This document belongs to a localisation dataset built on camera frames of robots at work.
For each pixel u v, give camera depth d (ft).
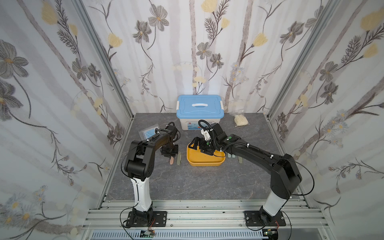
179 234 2.30
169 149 2.75
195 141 2.45
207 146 2.38
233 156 2.01
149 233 2.30
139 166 1.73
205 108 3.40
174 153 2.90
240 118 3.78
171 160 3.10
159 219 2.43
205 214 2.52
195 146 2.45
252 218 2.41
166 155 2.90
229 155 2.09
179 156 3.06
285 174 1.50
